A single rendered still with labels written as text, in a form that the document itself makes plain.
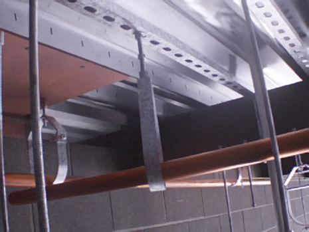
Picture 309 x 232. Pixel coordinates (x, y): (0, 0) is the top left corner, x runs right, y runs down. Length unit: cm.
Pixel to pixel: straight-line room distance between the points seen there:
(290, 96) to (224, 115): 27
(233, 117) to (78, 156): 60
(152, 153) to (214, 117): 93
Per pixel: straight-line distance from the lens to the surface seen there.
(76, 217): 145
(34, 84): 39
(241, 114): 155
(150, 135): 69
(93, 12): 71
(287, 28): 90
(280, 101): 151
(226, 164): 65
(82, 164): 151
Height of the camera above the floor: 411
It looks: 14 degrees up
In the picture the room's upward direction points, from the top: 7 degrees counter-clockwise
